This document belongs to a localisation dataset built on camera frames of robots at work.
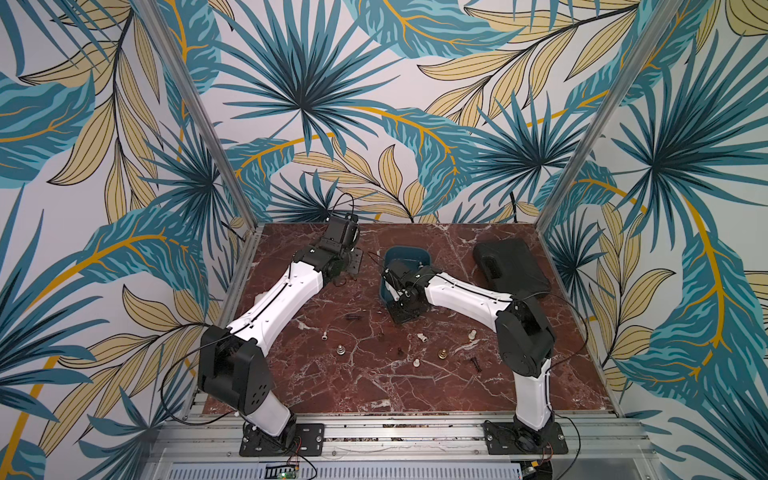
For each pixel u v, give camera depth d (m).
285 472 0.72
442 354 0.86
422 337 0.90
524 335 0.50
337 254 0.62
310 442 0.73
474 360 0.86
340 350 0.87
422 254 1.05
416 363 0.85
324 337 0.90
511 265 1.01
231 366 0.42
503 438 0.73
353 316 0.95
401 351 0.88
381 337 0.90
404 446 0.73
